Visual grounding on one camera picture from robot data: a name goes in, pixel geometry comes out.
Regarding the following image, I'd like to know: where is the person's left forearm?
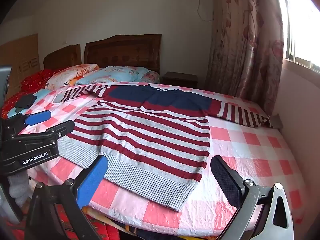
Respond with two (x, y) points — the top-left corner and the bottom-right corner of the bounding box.
(6, 172), (31, 207)

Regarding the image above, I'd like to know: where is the orange floral pillow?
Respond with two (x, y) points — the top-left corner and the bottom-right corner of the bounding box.
(45, 64), (100, 90)

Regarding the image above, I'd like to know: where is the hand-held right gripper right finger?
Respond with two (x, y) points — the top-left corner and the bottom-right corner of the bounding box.
(210, 155), (294, 240)

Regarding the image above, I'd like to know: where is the black folded cloth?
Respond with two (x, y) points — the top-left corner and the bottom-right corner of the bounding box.
(14, 94), (36, 108)

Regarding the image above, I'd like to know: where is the light wooden wardrobe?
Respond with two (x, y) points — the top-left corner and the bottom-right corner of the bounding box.
(0, 33), (41, 98)

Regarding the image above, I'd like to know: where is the pink white checked bed cover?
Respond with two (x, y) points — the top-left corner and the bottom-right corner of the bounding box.
(0, 82), (309, 234)

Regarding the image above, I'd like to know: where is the thin wall cable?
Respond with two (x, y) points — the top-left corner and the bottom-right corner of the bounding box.
(197, 0), (213, 22)

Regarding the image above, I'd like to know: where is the pink floral curtain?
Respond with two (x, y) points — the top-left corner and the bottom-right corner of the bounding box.
(204, 0), (286, 115)

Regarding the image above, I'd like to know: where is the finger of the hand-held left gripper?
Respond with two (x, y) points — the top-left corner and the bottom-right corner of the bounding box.
(11, 120), (75, 143)
(4, 110), (52, 135)

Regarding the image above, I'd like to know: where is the large carved wooden headboard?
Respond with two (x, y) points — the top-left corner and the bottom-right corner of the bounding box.
(84, 34), (162, 74)

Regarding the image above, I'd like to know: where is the window with metal grille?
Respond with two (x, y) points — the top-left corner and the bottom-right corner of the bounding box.
(276, 0), (320, 73)

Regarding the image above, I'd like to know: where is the light blue floral pillow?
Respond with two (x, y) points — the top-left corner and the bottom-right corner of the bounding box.
(75, 66), (148, 85)

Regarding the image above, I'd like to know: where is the red grey striped knit sweater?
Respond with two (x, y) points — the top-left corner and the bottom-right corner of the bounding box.
(54, 84), (273, 212)

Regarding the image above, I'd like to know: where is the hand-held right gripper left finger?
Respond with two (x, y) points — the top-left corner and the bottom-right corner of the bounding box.
(24, 155), (108, 240)

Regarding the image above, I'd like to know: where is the dark wooden nightstand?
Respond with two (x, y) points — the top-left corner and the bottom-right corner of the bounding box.
(161, 72), (199, 89)

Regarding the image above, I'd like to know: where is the red patterned blanket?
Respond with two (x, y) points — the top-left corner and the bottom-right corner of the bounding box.
(0, 68), (63, 117)

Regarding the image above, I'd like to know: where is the small wooden headboard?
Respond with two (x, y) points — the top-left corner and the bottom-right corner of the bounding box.
(43, 44), (82, 70)

